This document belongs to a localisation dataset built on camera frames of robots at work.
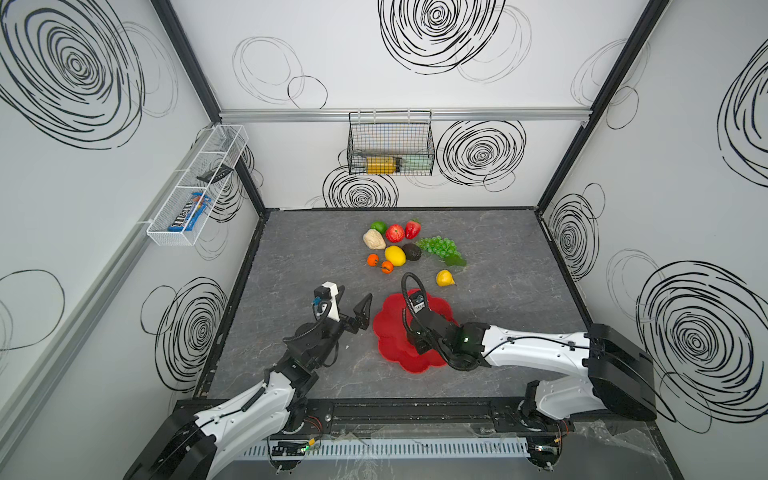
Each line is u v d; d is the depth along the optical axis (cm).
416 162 87
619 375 42
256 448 55
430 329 60
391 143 99
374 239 105
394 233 105
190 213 67
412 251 102
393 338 86
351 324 69
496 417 74
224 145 93
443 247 104
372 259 102
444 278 96
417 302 72
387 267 99
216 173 76
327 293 66
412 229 109
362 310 70
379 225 112
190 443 42
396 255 102
